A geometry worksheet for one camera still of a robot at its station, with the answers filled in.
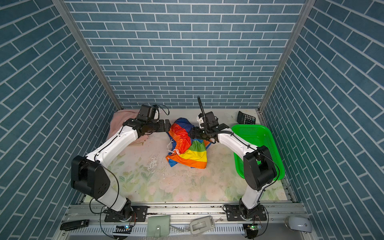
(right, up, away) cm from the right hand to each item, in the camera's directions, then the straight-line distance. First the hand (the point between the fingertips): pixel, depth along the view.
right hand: (192, 132), depth 88 cm
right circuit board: (+30, -47, -16) cm, 58 cm away
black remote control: (-55, -42, -20) cm, 72 cm away
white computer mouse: (+48, -38, -24) cm, 66 cm away
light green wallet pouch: (-15, -43, -19) cm, 49 cm away
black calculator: (+37, +9, +24) cm, 45 cm away
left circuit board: (-33, -46, -16) cm, 59 cm away
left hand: (-16, +4, -1) cm, 17 cm away
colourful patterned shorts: (-5, -11, +1) cm, 12 cm away
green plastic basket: (+45, -4, +16) cm, 48 cm away
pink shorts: (-55, +7, +17) cm, 58 cm away
